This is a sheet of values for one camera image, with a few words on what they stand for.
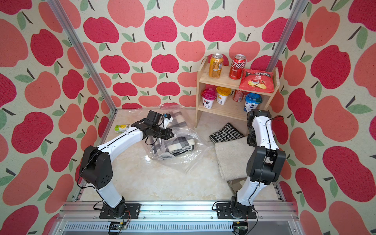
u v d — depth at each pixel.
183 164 0.90
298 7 0.69
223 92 0.88
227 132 1.01
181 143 0.93
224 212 0.73
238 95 0.93
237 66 0.70
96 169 0.47
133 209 0.75
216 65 0.71
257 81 0.70
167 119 0.80
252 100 0.84
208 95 0.86
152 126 0.70
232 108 0.94
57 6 0.69
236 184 0.82
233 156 0.87
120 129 1.04
